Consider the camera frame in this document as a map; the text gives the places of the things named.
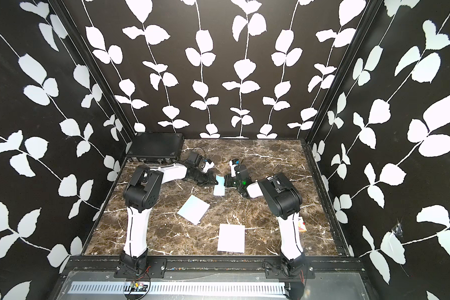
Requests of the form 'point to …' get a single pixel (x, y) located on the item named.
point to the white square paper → (231, 238)
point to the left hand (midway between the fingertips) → (219, 180)
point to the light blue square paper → (219, 189)
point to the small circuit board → (136, 287)
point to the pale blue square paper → (194, 209)
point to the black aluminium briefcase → (156, 147)
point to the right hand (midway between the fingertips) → (223, 173)
